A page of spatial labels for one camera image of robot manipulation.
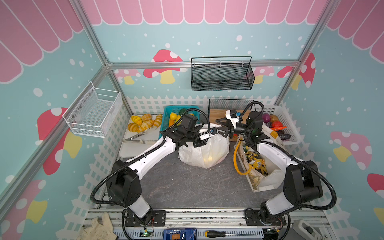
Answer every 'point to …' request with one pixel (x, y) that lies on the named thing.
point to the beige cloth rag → (99, 228)
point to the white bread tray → (135, 142)
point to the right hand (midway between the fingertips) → (215, 124)
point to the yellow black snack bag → (256, 161)
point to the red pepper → (277, 124)
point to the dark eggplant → (285, 136)
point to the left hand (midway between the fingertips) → (207, 137)
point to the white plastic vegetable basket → (279, 112)
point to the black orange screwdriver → (216, 233)
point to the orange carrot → (278, 128)
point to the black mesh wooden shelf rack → (218, 107)
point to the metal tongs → (131, 139)
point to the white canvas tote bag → (262, 172)
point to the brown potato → (273, 117)
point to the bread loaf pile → (144, 123)
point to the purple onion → (266, 117)
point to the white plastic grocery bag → (213, 154)
